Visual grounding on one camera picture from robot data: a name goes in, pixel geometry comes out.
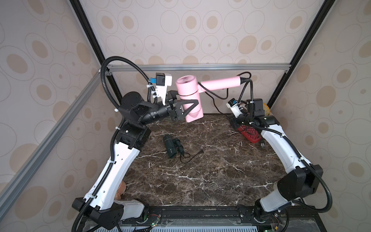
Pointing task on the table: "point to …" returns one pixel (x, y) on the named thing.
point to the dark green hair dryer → (172, 145)
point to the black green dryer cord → (201, 151)
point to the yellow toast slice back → (267, 110)
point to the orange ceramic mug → (121, 190)
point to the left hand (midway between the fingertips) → (197, 101)
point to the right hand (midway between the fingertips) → (227, 117)
